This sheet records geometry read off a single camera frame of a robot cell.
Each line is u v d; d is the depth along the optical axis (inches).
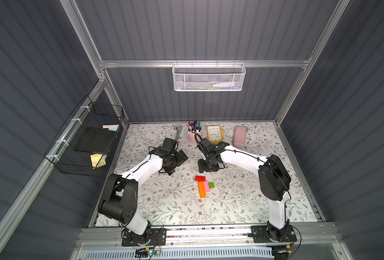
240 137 43.8
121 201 17.7
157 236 28.6
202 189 34.7
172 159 30.4
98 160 23.9
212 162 29.8
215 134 43.9
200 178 36.5
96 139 29.0
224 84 35.1
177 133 44.2
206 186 34.9
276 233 25.3
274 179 21.6
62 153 24.3
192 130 40.0
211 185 35.2
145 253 27.7
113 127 31.7
